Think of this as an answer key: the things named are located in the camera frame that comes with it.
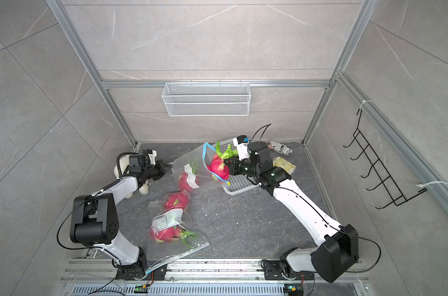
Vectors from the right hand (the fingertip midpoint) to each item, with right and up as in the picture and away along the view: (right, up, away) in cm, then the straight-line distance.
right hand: (226, 160), depth 74 cm
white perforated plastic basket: (+7, -13, +25) cm, 29 cm away
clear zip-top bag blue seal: (-16, -5, +8) cm, 18 cm away
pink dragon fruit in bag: (-21, -13, +16) cm, 29 cm away
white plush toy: (-43, -1, +2) cm, 43 cm away
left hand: (-28, -1, +19) cm, 34 cm away
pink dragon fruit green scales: (-4, -3, 0) cm, 5 cm away
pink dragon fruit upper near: (-22, -18, +8) cm, 30 cm away
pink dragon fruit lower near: (-25, -30, -1) cm, 39 cm away
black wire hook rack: (+56, -10, -14) cm, 59 cm away
